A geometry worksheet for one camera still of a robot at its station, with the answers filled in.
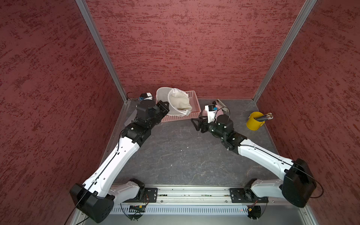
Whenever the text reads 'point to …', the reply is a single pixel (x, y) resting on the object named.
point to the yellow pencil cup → (252, 123)
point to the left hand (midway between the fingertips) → (169, 105)
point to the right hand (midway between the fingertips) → (195, 120)
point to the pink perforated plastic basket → (194, 114)
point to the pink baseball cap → (219, 111)
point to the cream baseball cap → (179, 103)
